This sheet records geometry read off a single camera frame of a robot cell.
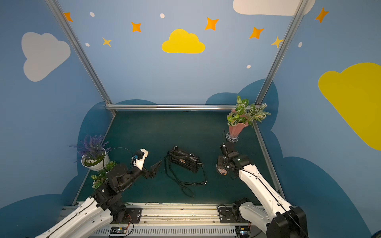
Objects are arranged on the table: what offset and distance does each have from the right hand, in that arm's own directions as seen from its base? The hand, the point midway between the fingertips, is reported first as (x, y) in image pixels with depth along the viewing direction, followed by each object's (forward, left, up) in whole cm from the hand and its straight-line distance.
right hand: (224, 160), depth 83 cm
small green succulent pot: (-14, +70, -5) cm, 72 cm away
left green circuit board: (-36, +53, -11) cm, 65 cm away
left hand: (-5, +37, +11) cm, 39 cm away
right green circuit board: (-32, -9, -12) cm, 35 cm away
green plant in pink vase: (+24, -11, +12) cm, 29 cm away
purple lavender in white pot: (-4, +71, +8) cm, 72 cm away
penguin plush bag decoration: (-5, 0, -4) cm, 6 cm away
